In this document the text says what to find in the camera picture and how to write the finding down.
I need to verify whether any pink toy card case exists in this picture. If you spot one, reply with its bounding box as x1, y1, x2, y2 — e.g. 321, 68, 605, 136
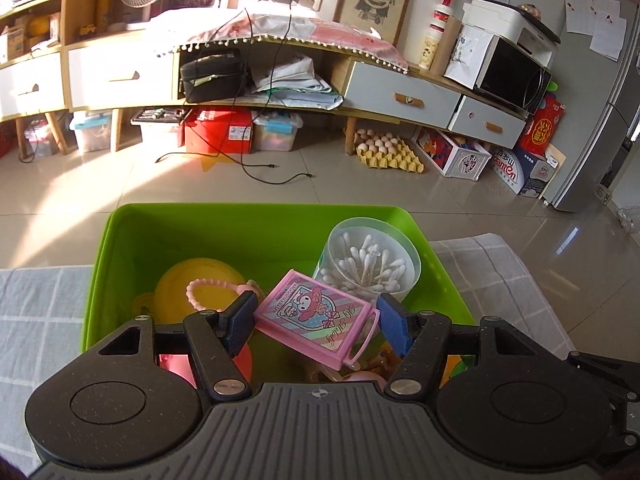
254, 270, 380, 370

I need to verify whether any green plastic biscuit bin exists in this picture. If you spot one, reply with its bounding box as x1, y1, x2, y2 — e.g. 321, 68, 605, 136
81, 203, 474, 349

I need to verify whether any orange yellow round toy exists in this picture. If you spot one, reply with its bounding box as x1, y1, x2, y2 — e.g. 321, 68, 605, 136
440, 354, 475, 387

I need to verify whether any pink pig toy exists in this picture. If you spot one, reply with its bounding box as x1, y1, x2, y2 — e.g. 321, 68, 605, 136
158, 278, 266, 390

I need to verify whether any brown round toy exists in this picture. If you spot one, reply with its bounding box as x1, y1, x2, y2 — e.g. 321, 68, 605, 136
306, 344, 401, 382

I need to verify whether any yellow round toy lid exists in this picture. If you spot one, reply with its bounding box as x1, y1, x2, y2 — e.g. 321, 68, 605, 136
132, 258, 247, 325

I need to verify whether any pink capsule ball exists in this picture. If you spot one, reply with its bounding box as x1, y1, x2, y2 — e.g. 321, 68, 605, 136
341, 370, 386, 390

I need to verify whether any clear cotton swab jar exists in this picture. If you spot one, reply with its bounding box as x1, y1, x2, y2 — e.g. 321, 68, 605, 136
314, 217, 422, 302

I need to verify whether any grey checked tablecloth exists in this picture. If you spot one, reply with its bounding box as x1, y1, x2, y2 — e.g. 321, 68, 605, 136
1, 233, 575, 474

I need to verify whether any white red cardboard box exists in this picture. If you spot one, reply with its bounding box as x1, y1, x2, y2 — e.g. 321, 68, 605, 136
412, 127, 491, 181

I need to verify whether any yellow egg tray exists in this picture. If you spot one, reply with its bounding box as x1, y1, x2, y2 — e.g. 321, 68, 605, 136
354, 129, 425, 174

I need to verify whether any blue white cardboard box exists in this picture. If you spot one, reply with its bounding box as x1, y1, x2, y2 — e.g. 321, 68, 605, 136
491, 146, 560, 198

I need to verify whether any red storage box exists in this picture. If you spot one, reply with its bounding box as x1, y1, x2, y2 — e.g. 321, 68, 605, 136
183, 106, 253, 155

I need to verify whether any clear storage box blue lid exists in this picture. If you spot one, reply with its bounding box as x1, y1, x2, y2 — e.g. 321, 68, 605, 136
253, 110, 304, 152

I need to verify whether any clear storage box left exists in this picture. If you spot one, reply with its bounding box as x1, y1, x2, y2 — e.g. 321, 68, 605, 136
70, 110, 112, 153

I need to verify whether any red gift box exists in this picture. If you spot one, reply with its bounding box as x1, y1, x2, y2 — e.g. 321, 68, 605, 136
518, 92, 565, 156

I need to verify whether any black bag in cabinet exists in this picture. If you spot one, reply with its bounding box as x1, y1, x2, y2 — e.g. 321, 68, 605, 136
180, 49, 247, 104

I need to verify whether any wooden tv cabinet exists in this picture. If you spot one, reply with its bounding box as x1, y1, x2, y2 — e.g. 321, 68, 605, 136
70, 23, 525, 148

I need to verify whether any black white microwave oven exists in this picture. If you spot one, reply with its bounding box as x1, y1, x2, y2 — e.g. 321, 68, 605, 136
444, 25, 551, 114

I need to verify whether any grey refrigerator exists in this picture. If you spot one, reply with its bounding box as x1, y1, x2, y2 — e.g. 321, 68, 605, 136
542, 0, 639, 212

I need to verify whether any pink floral cloth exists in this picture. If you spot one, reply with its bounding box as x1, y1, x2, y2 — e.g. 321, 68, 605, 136
146, 8, 409, 74

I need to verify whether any wooden shelf unit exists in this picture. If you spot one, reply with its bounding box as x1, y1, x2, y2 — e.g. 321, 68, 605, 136
0, 0, 101, 162

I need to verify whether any white printer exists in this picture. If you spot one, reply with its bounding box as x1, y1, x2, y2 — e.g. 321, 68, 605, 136
462, 0, 561, 68

